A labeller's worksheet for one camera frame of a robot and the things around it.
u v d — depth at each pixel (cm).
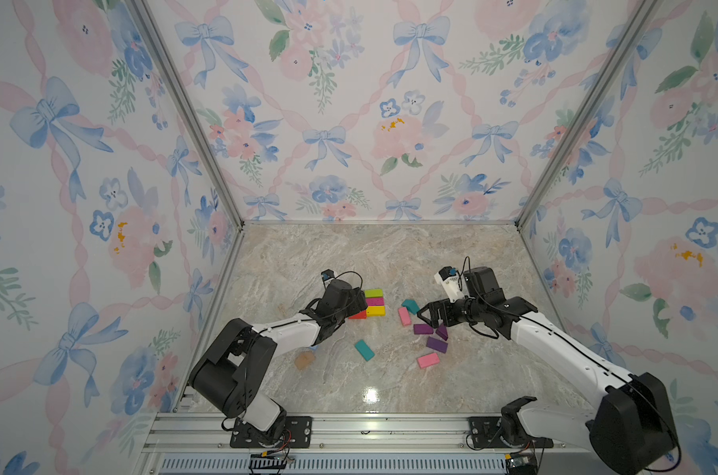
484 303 65
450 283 75
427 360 86
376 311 96
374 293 99
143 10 68
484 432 73
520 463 73
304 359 84
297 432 75
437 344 88
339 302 71
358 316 82
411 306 95
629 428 40
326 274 84
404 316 95
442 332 90
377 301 97
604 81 80
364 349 88
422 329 91
